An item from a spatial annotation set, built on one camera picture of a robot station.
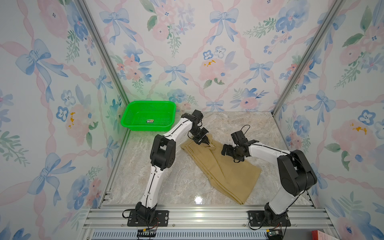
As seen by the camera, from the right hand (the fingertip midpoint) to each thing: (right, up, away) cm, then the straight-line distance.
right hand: (228, 153), depth 96 cm
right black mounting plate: (+10, -28, -23) cm, 37 cm away
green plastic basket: (-57, +26, +23) cm, 67 cm away
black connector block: (-45, -36, -22) cm, 62 cm away
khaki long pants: (+2, -13, -9) cm, 16 cm away
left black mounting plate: (-38, -29, -22) cm, 53 cm away
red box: (+34, -32, -29) cm, 55 cm away
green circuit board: (+17, -36, -23) cm, 46 cm away
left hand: (-10, +8, -3) cm, 13 cm away
